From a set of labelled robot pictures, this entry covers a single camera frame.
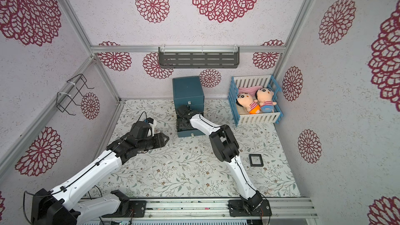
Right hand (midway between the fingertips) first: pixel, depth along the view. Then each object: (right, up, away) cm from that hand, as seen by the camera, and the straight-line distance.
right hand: (189, 124), depth 103 cm
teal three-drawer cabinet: (0, +21, -8) cm, 23 cm away
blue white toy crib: (+33, +6, -4) cm, 34 cm away
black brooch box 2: (+39, -20, -14) cm, 46 cm away
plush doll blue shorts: (+49, +19, -2) cm, 52 cm away
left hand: (-11, -6, -24) cm, 27 cm away
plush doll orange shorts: (+37, +16, -1) cm, 41 cm away
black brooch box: (-2, +1, -12) cm, 12 cm away
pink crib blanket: (+44, +24, +9) cm, 51 cm away
